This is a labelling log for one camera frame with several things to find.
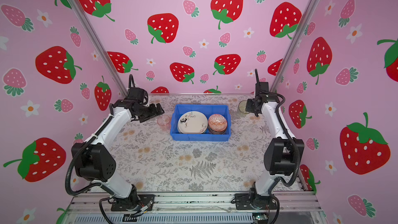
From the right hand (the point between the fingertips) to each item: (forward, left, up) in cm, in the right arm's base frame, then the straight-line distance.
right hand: (250, 106), depth 88 cm
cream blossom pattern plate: (-4, +35, -16) cm, 39 cm away
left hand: (-10, +53, 0) cm, 54 cm away
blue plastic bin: (+4, +46, -12) cm, 48 cm away
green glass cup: (-1, +5, 0) cm, 5 cm away
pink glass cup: (-6, +54, -15) cm, 56 cm away
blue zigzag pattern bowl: (-6, +19, -10) cm, 22 cm away
